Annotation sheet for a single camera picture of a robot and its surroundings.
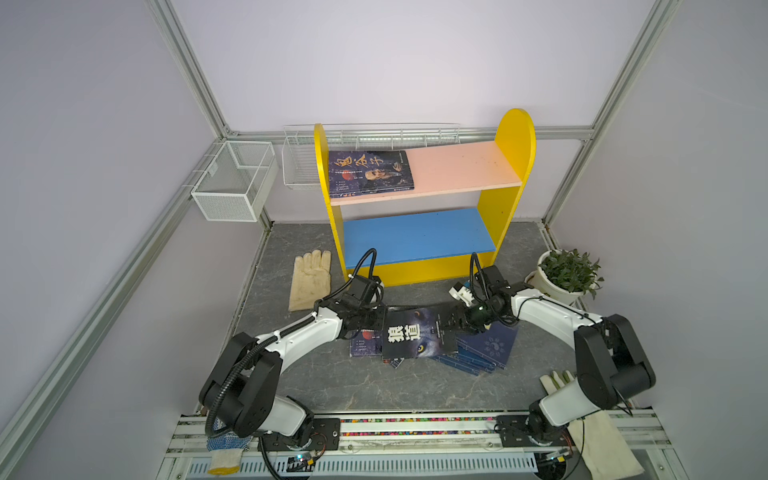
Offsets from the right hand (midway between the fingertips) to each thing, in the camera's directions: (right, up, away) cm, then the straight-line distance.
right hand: (446, 332), depth 84 cm
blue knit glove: (-55, -25, -13) cm, 62 cm away
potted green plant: (+34, +16, 0) cm, 38 cm away
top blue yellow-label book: (+14, -3, +1) cm, 14 cm away
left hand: (-18, +2, +3) cm, 18 cm away
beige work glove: (-44, +13, +18) cm, 49 cm away
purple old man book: (-23, -3, +1) cm, 23 cm away
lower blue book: (+3, -10, 0) cm, 10 cm away
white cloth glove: (+36, -25, -12) cm, 46 cm away
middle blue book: (+7, -8, -2) cm, 11 cm away
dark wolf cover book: (-8, 0, 0) cm, 8 cm away
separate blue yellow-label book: (-14, -8, -2) cm, 17 cm away
